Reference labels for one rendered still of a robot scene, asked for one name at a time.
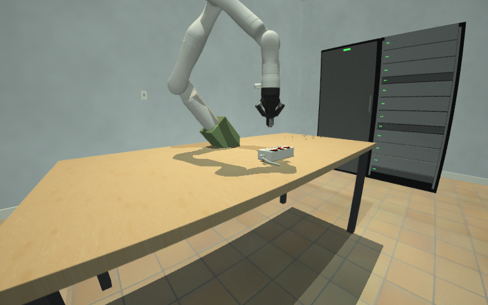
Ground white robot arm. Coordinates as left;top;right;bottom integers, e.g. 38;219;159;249
168;0;280;130

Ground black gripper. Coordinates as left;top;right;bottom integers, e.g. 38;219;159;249
255;88;285;127

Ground white power strip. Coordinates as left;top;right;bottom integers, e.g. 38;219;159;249
258;146;294;166

